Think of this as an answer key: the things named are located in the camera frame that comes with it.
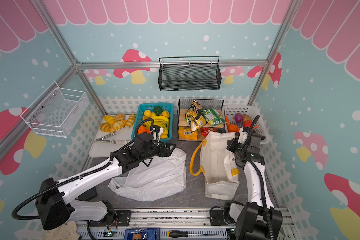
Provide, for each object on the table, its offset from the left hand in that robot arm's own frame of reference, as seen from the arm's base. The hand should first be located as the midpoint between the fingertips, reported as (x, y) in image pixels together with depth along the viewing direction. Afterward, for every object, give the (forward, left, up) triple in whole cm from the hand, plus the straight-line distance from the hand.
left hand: (170, 147), depth 77 cm
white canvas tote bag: (-2, -29, -19) cm, 34 cm away
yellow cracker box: (+18, -7, -11) cm, 23 cm away
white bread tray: (+9, +49, -20) cm, 54 cm away
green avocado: (+40, +14, -12) cm, 44 cm away
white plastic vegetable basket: (+51, -45, -21) cm, 71 cm away
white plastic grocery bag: (-8, +4, -18) cm, 21 cm away
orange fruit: (+20, +22, -11) cm, 32 cm away
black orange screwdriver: (-36, -8, -18) cm, 41 cm away
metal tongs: (+16, +50, -18) cm, 56 cm away
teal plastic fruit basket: (+42, +25, -11) cm, 51 cm away
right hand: (+6, -32, -2) cm, 32 cm away
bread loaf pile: (+33, +43, -17) cm, 57 cm away
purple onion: (+37, -48, -16) cm, 62 cm away
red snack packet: (+17, -20, -8) cm, 27 cm away
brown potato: (+37, -53, -16) cm, 67 cm away
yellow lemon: (+38, +21, -14) cm, 45 cm away
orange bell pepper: (+24, -40, -12) cm, 48 cm away
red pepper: (+30, -52, -14) cm, 61 cm away
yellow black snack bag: (+20, -13, +3) cm, 24 cm away
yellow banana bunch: (+36, +14, -20) cm, 43 cm away
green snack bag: (+21, -24, +1) cm, 32 cm away
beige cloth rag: (-36, +47, -20) cm, 62 cm away
